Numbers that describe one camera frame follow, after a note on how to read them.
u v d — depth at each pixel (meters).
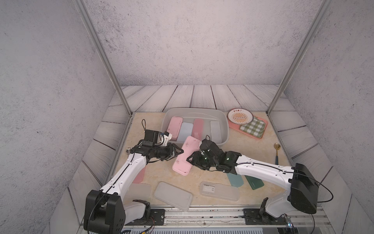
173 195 0.79
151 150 0.64
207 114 1.16
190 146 0.79
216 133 1.07
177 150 0.76
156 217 0.73
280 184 0.45
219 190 0.81
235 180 0.86
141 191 0.84
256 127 1.09
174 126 1.09
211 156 0.59
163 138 0.76
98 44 0.82
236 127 1.10
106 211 0.40
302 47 0.85
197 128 1.10
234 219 0.73
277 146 0.98
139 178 0.86
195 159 0.71
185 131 1.06
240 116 1.18
